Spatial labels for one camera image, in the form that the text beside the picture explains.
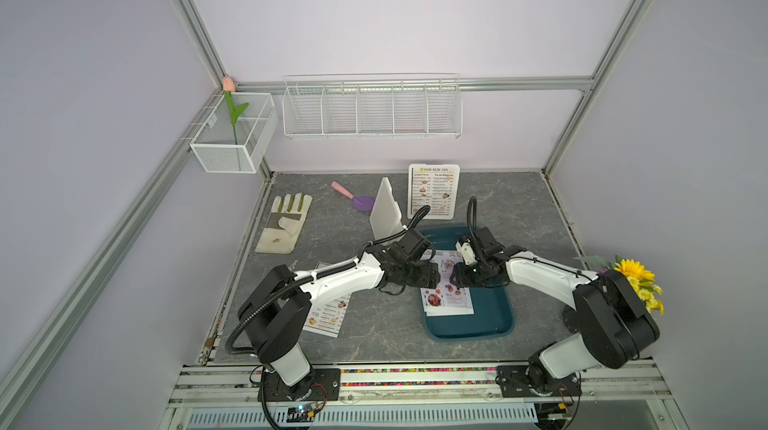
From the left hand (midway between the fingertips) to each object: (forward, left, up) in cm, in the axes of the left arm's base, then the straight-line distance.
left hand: (430, 281), depth 82 cm
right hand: (+4, -9, -7) cm, 12 cm away
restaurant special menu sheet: (-3, -4, -6) cm, 8 cm away
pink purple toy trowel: (+37, +20, -9) cm, 43 cm away
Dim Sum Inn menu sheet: (-5, +30, -9) cm, 31 cm away
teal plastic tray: (-7, -18, -8) cm, 21 cm away
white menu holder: (+31, -13, +4) cm, 34 cm away
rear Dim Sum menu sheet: (+31, -5, +4) cm, 32 cm away
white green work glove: (+27, +48, -9) cm, 56 cm away
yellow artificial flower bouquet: (-10, -43, +17) cm, 47 cm away
